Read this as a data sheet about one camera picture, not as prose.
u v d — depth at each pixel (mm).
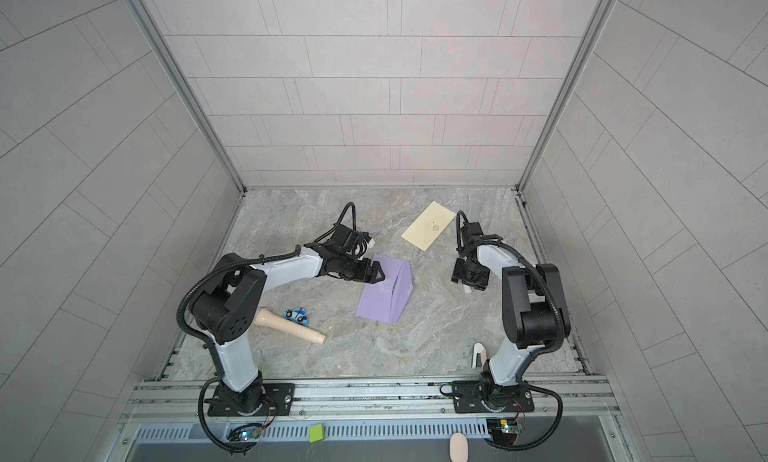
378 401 722
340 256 737
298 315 826
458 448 639
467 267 777
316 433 643
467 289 882
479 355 767
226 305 477
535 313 468
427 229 1051
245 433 646
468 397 710
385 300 870
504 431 679
